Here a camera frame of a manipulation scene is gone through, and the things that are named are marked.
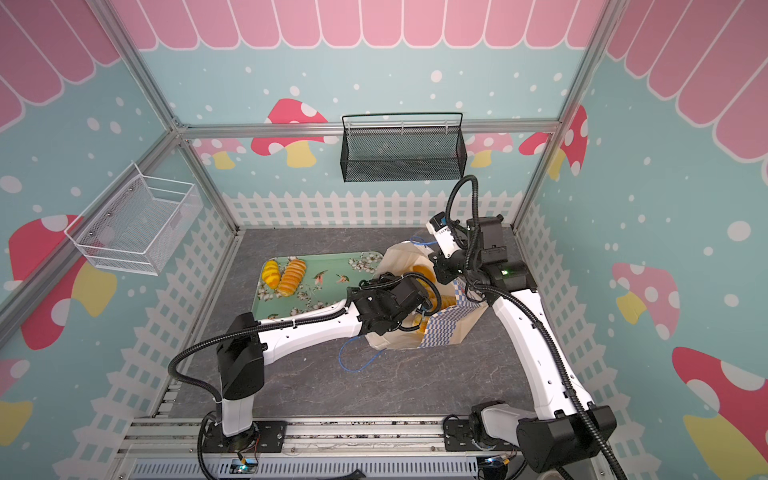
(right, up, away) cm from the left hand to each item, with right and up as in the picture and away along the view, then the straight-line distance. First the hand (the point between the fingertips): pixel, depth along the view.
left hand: (383, 277), depth 82 cm
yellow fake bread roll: (-39, 0, +21) cm, 44 cm away
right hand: (+13, +6, -9) cm, 17 cm away
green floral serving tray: (-21, -4, +21) cm, 30 cm away
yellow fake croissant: (+13, +2, +13) cm, 18 cm away
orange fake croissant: (-32, -1, +21) cm, 38 cm away
